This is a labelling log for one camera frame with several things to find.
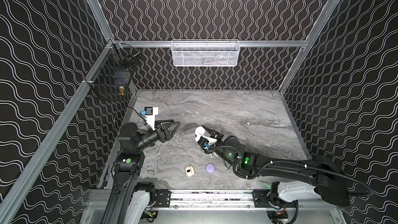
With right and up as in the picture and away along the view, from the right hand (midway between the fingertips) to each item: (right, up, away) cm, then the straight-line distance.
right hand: (202, 128), depth 71 cm
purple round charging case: (+4, -23, +13) cm, 27 cm away
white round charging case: (-1, 0, -2) cm, 3 cm away
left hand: (-10, +3, -6) cm, 12 cm away
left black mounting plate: (-18, -34, +4) cm, 39 cm away
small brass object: (-43, +19, +12) cm, 49 cm away
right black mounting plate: (+28, -34, +3) cm, 45 cm away
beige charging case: (-7, -24, +10) cm, 27 cm away
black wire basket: (-53, +28, +21) cm, 63 cm away
